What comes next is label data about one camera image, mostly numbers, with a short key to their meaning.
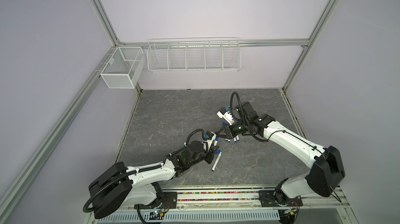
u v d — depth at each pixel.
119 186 0.42
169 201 0.74
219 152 0.89
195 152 0.60
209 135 0.68
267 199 0.71
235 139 0.94
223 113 0.71
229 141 0.94
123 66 1.02
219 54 1.03
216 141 0.76
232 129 0.68
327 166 0.42
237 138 0.94
